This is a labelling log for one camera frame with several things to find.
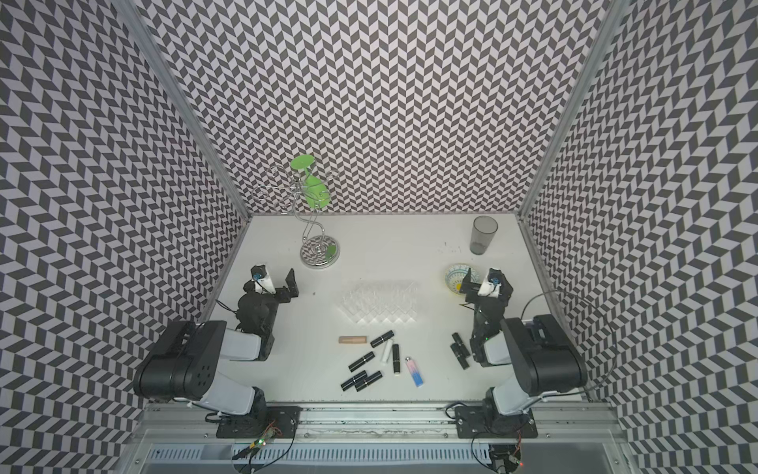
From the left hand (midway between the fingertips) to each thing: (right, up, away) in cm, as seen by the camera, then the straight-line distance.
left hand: (278, 272), depth 90 cm
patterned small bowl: (+57, -1, +8) cm, 58 cm away
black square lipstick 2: (+55, -23, -7) cm, 60 cm away
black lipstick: (+27, -24, -9) cm, 37 cm away
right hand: (+63, -1, -2) cm, 63 cm away
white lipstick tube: (+34, -22, -7) cm, 41 cm away
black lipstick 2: (+26, -27, -12) cm, 39 cm away
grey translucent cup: (+66, +13, +7) cm, 67 cm away
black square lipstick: (+55, -20, -6) cm, 59 cm away
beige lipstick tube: (+24, -19, -5) cm, 31 cm away
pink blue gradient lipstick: (+42, -27, -10) cm, 51 cm away
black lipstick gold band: (+36, -24, -8) cm, 44 cm away
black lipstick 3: (+29, -28, -12) cm, 42 cm away
